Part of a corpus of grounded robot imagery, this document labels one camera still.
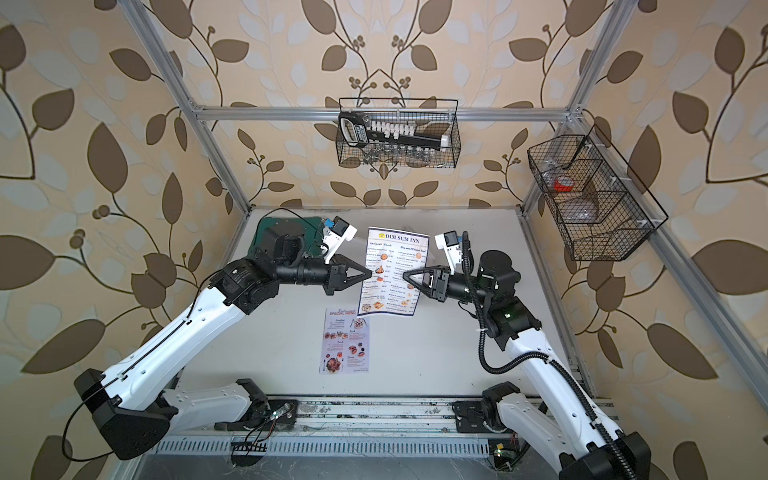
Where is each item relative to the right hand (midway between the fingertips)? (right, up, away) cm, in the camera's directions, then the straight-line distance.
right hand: (405, 277), depth 66 cm
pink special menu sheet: (-17, -22, +21) cm, 35 cm away
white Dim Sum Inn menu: (-3, +5, -2) cm, 7 cm away
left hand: (-9, +2, -4) cm, 9 cm away
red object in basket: (+44, +24, +15) cm, 52 cm away
